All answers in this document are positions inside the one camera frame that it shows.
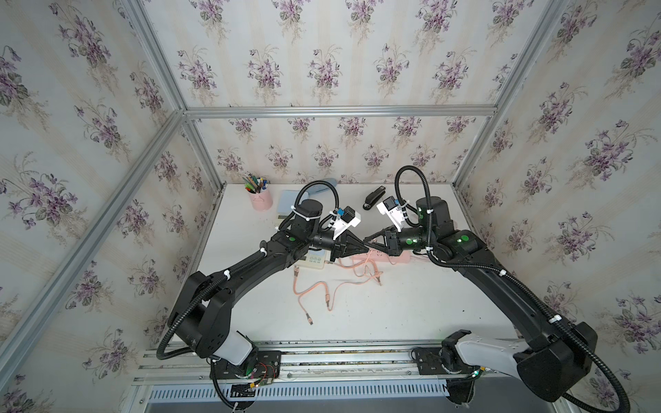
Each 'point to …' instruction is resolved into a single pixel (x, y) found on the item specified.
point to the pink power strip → (377, 255)
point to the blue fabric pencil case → (320, 188)
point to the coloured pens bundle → (255, 184)
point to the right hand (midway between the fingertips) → (372, 242)
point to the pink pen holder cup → (262, 200)
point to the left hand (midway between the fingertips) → (367, 248)
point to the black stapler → (373, 198)
